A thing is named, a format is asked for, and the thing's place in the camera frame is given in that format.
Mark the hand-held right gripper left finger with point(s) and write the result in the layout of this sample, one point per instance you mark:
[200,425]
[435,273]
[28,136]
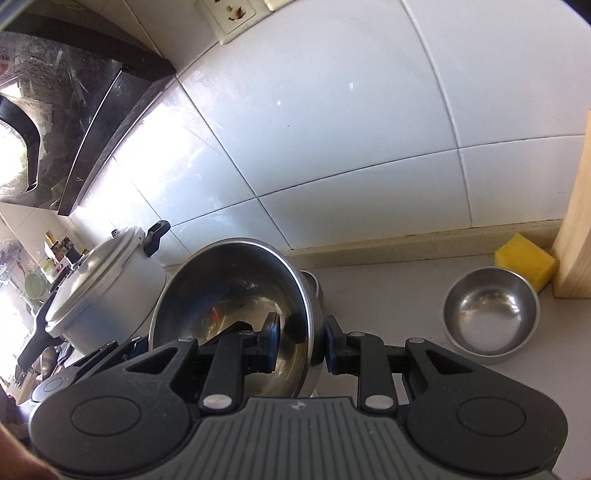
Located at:
[272,344]

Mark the wooden knife block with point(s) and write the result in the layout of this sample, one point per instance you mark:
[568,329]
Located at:
[575,221]

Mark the black range hood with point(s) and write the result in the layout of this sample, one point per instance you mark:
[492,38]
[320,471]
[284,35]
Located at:
[69,120]

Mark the green bowl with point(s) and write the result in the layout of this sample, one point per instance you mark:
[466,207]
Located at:
[36,285]

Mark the white wall socket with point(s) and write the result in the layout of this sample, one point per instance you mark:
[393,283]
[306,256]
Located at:
[226,18]

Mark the group of condiment bottles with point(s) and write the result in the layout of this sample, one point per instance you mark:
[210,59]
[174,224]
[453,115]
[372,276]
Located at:
[62,254]

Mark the small steel bowl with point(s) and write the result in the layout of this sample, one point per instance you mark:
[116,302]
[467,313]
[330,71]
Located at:
[217,295]

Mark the silver pressure cooker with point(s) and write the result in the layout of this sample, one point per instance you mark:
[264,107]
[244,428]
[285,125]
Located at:
[106,295]

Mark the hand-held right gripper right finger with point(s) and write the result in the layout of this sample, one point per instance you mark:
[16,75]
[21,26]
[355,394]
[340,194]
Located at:
[330,346]

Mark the large steel bowl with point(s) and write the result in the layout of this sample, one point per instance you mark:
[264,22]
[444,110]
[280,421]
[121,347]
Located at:
[489,314]

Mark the person's left hand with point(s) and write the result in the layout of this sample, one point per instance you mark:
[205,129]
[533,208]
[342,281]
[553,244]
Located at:
[16,457]

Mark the medium steel bowl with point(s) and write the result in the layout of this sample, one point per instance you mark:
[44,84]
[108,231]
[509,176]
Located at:
[310,284]

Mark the yellow sponge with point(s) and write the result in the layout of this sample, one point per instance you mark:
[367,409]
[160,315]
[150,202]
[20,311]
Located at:
[524,263]

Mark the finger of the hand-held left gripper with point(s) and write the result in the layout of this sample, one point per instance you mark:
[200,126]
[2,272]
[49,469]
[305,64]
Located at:
[104,353]

